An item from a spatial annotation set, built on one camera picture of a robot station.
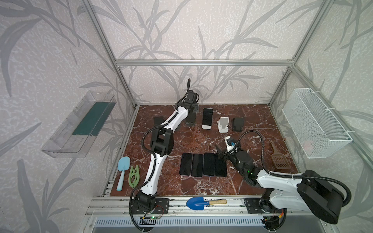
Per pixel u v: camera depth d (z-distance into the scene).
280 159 0.91
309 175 0.46
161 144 0.63
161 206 0.72
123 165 0.89
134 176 0.83
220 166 0.95
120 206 0.75
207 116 1.02
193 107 0.82
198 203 0.75
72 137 0.63
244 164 0.62
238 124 1.03
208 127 1.05
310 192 0.42
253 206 0.74
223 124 1.02
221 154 0.75
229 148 0.70
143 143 0.57
